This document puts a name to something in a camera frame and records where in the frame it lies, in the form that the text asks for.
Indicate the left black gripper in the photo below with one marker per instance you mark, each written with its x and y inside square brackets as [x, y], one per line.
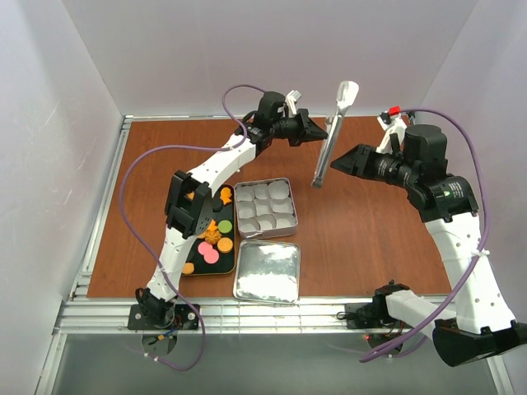
[300, 127]

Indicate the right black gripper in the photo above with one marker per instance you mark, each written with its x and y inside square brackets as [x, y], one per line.
[366, 160]

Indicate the silver metal tongs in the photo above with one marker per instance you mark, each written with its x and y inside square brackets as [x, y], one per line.
[346, 95]

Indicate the black cookie tray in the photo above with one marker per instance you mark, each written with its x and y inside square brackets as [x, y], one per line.
[227, 262]

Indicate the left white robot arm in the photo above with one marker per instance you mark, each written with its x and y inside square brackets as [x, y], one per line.
[190, 200]

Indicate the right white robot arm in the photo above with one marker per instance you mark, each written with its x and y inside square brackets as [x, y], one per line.
[473, 322]

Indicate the silver cookie tin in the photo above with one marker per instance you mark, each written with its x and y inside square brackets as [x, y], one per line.
[265, 209]

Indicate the orange fish cookie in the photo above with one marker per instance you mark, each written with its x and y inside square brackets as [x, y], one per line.
[226, 196]

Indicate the black cookie upper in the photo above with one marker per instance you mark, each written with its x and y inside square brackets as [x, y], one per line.
[217, 205]

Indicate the green sandwich cookie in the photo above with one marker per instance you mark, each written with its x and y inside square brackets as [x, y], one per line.
[225, 226]

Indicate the orange bear cookie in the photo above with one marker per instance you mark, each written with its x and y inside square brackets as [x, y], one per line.
[212, 227]

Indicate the silver tin lid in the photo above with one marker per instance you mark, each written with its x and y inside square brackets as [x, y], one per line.
[267, 272]

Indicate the orange dotted round cookie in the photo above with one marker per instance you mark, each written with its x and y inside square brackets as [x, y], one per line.
[225, 245]

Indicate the orange flower cookie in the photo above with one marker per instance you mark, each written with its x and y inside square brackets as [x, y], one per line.
[212, 236]

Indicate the pink sandwich cookie upper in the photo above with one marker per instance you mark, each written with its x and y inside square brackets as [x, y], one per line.
[204, 247]

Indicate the pink sandwich cookie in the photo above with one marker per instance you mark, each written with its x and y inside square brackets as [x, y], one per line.
[211, 256]
[204, 247]

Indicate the pink sandwich cookie lower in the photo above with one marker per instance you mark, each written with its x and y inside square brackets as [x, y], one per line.
[211, 256]

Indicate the orange scalloped cookie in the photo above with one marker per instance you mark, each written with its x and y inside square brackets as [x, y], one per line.
[188, 269]

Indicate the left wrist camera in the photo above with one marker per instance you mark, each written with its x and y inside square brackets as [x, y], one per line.
[274, 106]

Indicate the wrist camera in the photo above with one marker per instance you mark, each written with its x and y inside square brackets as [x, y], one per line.
[274, 106]
[416, 136]

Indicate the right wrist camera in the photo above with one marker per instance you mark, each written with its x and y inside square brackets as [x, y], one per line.
[416, 136]

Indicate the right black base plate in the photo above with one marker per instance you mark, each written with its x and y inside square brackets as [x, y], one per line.
[370, 315]

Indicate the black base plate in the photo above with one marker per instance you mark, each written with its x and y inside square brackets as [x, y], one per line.
[370, 315]
[178, 317]

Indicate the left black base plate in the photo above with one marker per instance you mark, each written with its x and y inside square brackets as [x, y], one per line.
[178, 317]

